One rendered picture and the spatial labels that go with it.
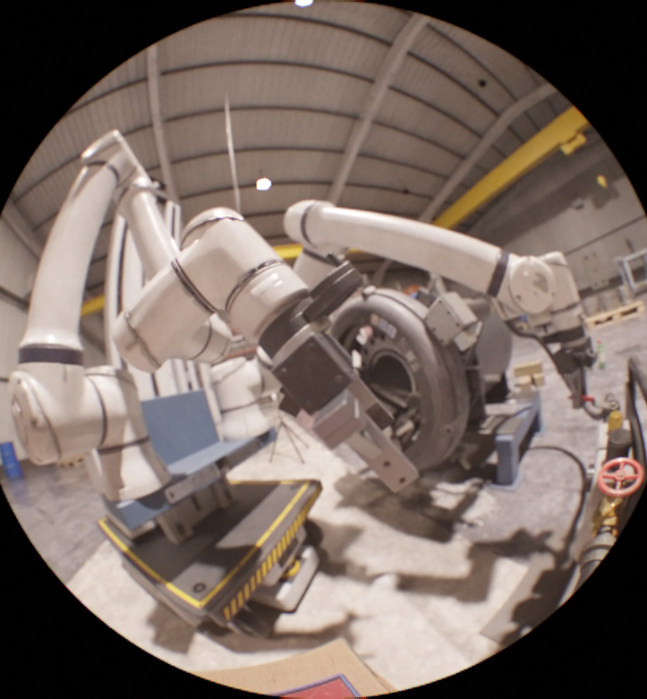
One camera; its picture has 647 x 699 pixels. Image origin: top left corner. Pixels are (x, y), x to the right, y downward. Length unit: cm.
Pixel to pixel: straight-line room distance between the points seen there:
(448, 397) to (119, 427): 79
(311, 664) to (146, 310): 40
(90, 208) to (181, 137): 772
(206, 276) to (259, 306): 7
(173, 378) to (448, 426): 94
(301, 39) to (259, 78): 165
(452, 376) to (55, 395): 86
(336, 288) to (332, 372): 8
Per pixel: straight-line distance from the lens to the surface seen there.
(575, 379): 61
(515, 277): 39
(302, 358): 18
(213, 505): 99
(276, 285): 22
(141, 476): 55
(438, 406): 67
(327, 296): 21
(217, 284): 25
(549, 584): 84
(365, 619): 83
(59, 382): 45
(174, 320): 26
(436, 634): 78
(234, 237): 25
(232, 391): 82
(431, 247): 42
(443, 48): 998
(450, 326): 61
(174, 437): 79
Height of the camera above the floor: 74
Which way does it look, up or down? 5 degrees up
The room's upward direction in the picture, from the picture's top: 17 degrees counter-clockwise
